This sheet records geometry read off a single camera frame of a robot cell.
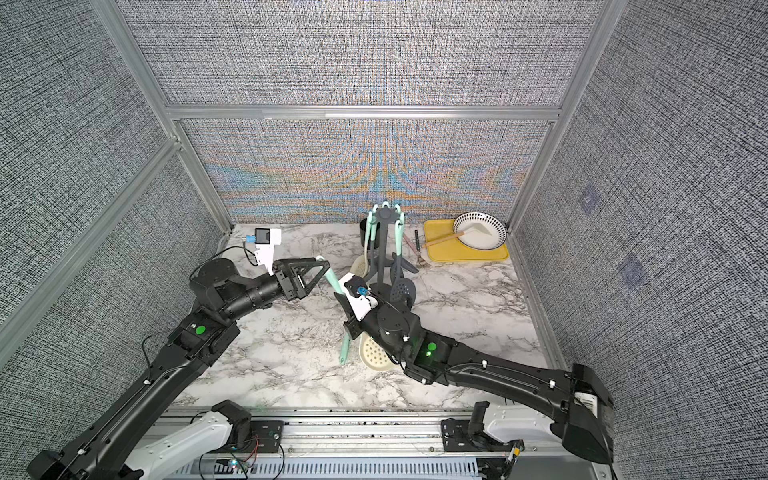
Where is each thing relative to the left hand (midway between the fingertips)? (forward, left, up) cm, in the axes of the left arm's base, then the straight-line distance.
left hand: (327, 263), depth 61 cm
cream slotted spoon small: (-4, 0, -37) cm, 37 cm away
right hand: (-2, -2, -6) cm, 6 cm away
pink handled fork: (+29, -26, -38) cm, 55 cm away
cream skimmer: (-12, -8, -20) cm, 24 cm away
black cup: (+38, -6, -30) cm, 49 cm away
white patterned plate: (+36, -50, -36) cm, 71 cm away
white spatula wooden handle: (+41, -47, -34) cm, 71 cm away
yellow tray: (+33, -40, -38) cm, 64 cm away
